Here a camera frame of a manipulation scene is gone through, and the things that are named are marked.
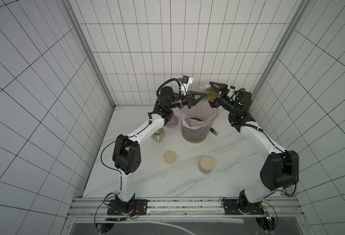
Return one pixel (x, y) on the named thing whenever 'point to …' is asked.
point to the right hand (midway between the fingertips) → (209, 86)
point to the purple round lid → (173, 122)
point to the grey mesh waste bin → (196, 135)
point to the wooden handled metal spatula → (213, 131)
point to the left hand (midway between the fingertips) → (205, 97)
